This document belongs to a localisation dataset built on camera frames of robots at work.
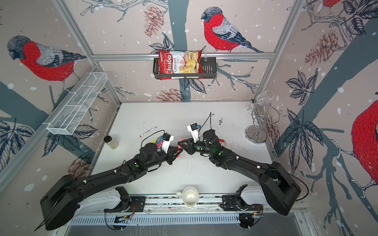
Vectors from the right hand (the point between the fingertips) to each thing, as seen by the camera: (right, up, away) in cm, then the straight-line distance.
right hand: (177, 146), depth 75 cm
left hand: (+2, -2, 0) cm, 3 cm away
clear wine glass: (+51, +26, +12) cm, 59 cm away
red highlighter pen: (+2, 0, -1) cm, 2 cm away
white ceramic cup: (+7, -26, +1) cm, 27 cm away
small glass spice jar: (-42, 0, +13) cm, 44 cm away
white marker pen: (-25, +4, +26) cm, 36 cm away
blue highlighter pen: (-14, 0, +22) cm, 27 cm away
